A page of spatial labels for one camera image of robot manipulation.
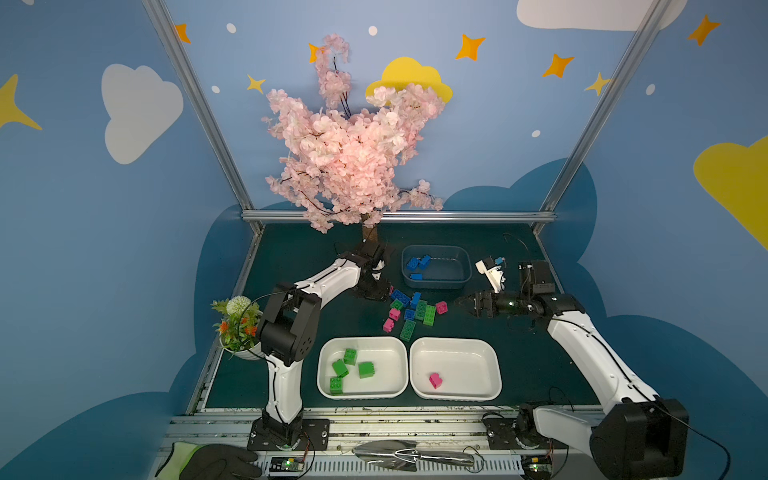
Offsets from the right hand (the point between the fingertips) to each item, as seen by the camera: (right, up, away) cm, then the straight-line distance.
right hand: (468, 297), depth 79 cm
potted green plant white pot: (-61, -7, -3) cm, 61 cm away
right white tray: (+3, -22, +7) cm, 23 cm away
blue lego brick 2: (-13, +8, +28) cm, 32 cm away
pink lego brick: (-8, -24, +3) cm, 25 cm away
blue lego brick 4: (-12, -3, +19) cm, 23 cm away
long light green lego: (-8, -9, +16) cm, 20 cm away
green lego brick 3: (-36, -24, 0) cm, 43 cm away
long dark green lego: (-16, -12, +13) cm, 24 cm away
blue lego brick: (-11, +4, +23) cm, 26 cm away
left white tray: (-21, -19, +9) cm, 30 cm away
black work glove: (-69, -38, -9) cm, 79 cm away
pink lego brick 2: (-4, -6, +17) cm, 18 cm away
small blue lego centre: (-15, -8, +16) cm, 23 cm away
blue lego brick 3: (-9, +8, +28) cm, 31 cm away
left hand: (-25, -1, +17) cm, 30 cm away
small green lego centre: (-18, -5, +19) cm, 27 cm away
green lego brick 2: (-32, -18, +5) cm, 37 cm away
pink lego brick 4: (-21, -11, +13) cm, 27 cm away
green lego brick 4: (-28, -22, +5) cm, 36 cm away
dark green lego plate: (-11, -7, +17) cm, 21 cm away
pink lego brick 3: (-20, -8, +16) cm, 26 cm away
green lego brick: (-35, -21, +5) cm, 41 cm away
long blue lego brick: (-17, -3, +19) cm, 26 cm away
